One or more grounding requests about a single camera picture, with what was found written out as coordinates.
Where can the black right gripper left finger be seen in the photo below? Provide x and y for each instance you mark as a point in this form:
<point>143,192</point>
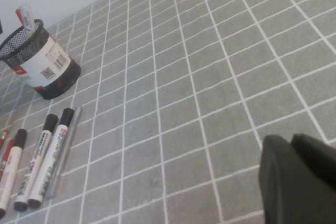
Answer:
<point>290,191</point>

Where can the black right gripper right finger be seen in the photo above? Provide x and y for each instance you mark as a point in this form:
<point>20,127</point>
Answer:
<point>318,156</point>

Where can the white marker with colourful print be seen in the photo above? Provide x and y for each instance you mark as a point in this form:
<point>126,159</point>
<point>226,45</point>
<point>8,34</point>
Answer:
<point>28,19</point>

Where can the grey silver pen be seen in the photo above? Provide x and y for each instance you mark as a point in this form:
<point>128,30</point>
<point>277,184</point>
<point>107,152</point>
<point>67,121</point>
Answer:
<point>64,153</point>

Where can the red gel pen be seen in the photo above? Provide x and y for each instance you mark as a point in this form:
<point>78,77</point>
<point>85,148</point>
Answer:
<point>5,157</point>

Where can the black mesh pen holder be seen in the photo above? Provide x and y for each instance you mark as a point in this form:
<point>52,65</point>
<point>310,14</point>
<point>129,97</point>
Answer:
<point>40,61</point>

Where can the red pen in holder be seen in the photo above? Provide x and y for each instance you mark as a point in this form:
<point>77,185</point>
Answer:
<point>18,13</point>

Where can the grey checked tablecloth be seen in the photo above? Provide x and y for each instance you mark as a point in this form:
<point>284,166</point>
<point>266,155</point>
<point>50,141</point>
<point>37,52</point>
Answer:
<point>176,97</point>

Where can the white marker black cap right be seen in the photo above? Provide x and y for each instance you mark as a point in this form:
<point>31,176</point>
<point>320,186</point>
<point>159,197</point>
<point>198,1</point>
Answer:
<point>43,179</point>

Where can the white marker black cap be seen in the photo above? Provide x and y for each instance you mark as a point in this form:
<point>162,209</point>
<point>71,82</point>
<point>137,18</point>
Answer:
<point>35,163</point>
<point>43,179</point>
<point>10,171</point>

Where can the white marker black cap middle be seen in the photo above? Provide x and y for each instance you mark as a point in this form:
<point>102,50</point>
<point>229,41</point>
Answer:
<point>35,163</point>

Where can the white marker black cap left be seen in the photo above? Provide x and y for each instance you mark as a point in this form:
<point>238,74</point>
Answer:
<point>10,171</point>

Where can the red and black pencil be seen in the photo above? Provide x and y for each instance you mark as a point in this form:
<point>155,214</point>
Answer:
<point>3,138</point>

